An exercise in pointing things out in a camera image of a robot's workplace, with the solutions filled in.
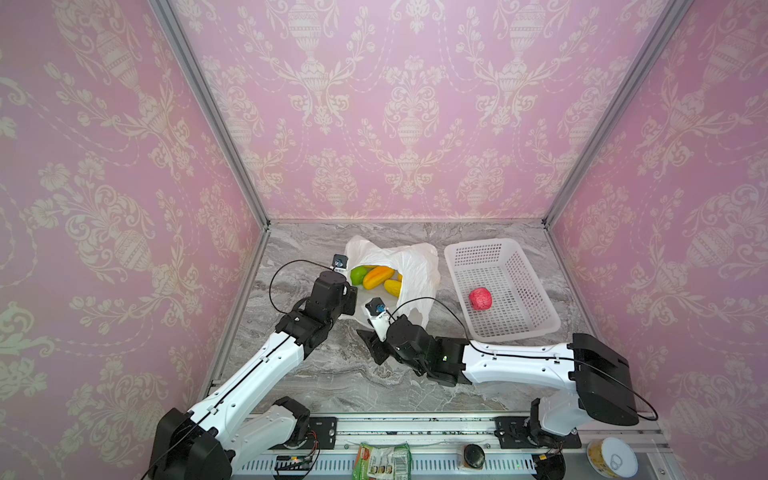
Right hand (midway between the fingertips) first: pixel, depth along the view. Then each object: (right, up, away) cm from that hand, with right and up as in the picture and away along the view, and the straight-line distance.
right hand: (364, 325), depth 74 cm
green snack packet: (+7, -30, -5) cm, 31 cm away
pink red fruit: (+34, +4, +18) cm, 39 cm away
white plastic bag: (+14, +15, +8) cm, 22 cm away
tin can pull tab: (+56, -27, -8) cm, 62 cm away
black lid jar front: (+26, -29, -5) cm, 39 cm away
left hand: (-5, +9, +7) cm, 13 cm away
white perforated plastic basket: (+48, 0, +23) cm, 54 cm away
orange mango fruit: (+2, +10, +26) cm, 28 cm away
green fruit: (-5, +10, +25) cm, 28 cm away
